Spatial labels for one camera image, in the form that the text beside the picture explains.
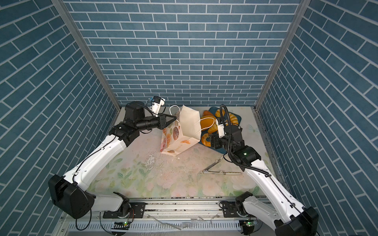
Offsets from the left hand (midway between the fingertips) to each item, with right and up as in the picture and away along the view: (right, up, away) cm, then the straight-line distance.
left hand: (176, 118), depth 70 cm
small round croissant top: (+27, +5, +45) cm, 52 cm away
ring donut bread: (+15, -15, +26) cm, 34 cm away
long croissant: (+21, -7, +30) cm, 37 cm away
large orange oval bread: (+16, -2, +15) cm, 22 cm away
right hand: (+19, -7, +6) cm, 21 cm away
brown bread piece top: (+18, +5, +43) cm, 47 cm away
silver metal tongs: (+15, -31, +16) cm, 38 cm away
